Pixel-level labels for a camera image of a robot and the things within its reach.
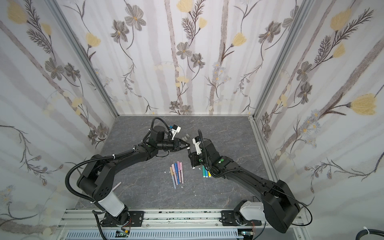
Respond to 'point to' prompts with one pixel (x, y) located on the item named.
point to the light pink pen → (174, 172)
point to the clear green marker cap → (187, 135)
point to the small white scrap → (165, 172)
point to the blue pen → (177, 173)
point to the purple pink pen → (178, 168)
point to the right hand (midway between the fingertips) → (186, 152)
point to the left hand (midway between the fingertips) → (187, 142)
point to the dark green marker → (204, 171)
